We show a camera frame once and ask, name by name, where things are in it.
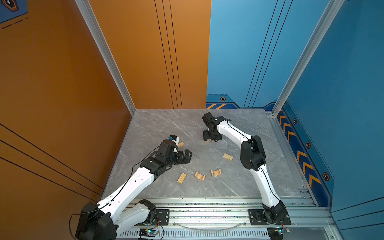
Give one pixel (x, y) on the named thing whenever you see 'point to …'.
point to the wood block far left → (180, 144)
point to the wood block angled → (208, 141)
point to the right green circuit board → (275, 233)
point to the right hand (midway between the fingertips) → (208, 138)
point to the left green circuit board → (148, 232)
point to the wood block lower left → (181, 178)
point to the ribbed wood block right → (228, 156)
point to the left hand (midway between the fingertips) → (186, 153)
